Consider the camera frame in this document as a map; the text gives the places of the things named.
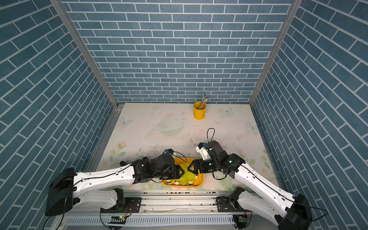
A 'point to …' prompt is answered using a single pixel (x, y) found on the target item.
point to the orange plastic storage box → (199, 180)
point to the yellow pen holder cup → (199, 114)
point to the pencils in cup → (204, 99)
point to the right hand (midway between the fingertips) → (194, 169)
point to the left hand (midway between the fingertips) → (185, 176)
